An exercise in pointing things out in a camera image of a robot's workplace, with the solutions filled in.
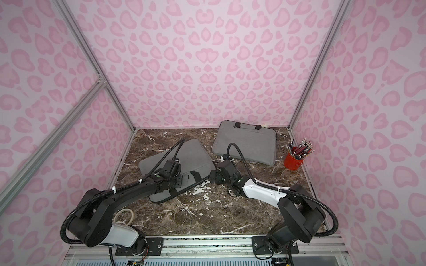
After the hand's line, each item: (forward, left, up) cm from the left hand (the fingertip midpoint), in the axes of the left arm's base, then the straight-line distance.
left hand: (179, 177), depth 91 cm
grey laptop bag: (+8, -8, -1) cm, 12 cm away
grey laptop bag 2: (+24, -47, +1) cm, 53 cm away
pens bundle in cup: (+10, -66, +10) cm, 68 cm away
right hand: (0, -21, +4) cm, 22 cm away
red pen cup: (+8, -63, +2) cm, 64 cm away
